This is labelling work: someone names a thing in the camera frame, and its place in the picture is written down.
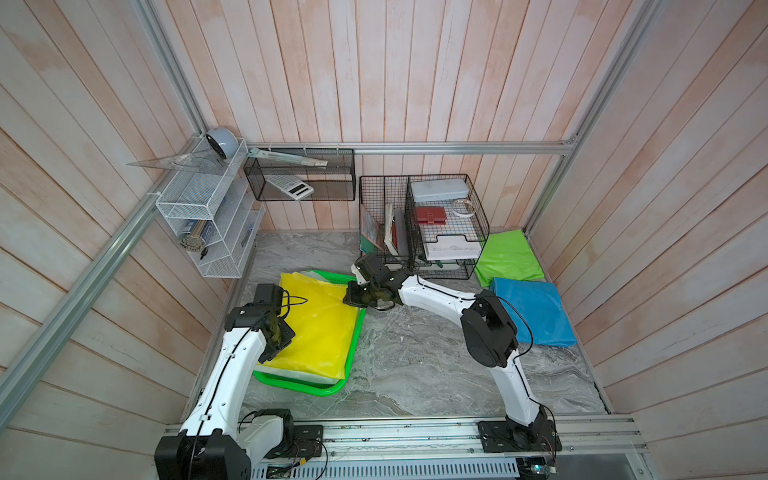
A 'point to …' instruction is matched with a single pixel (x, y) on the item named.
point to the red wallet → (431, 215)
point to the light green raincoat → (506, 255)
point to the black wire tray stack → (445, 225)
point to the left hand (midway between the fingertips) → (281, 346)
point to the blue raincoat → (536, 310)
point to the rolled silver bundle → (194, 242)
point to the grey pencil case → (441, 189)
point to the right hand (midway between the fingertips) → (341, 300)
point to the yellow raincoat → (324, 326)
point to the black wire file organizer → (386, 220)
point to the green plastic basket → (319, 388)
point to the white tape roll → (463, 208)
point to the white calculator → (291, 185)
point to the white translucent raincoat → (292, 375)
